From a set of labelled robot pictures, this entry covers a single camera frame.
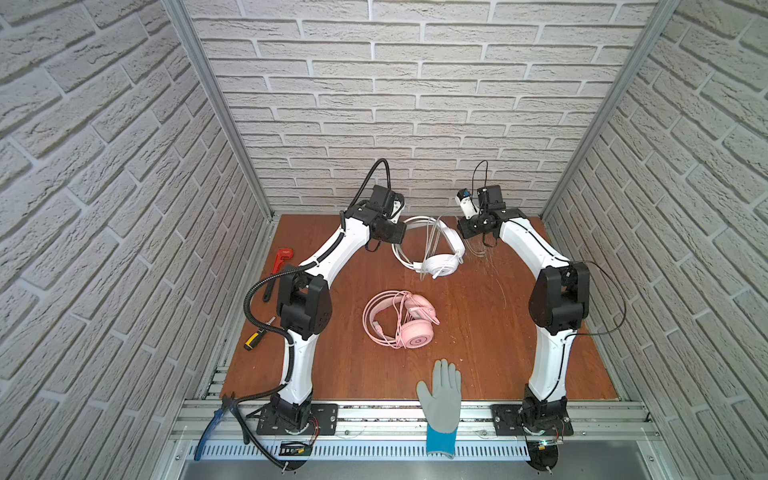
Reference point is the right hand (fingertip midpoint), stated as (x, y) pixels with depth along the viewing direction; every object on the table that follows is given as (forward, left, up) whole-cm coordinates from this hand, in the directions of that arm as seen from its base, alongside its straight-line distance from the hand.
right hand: (463, 220), depth 97 cm
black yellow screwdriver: (-30, +68, -14) cm, 75 cm away
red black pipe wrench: (+3, +64, -14) cm, 66 cm away
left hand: (-4, +21, +2) cm, 22 cm away
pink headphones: (-29, +24, -8) cm, 39 cm away
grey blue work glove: (-52, +16, -15) cm, 56 cm away
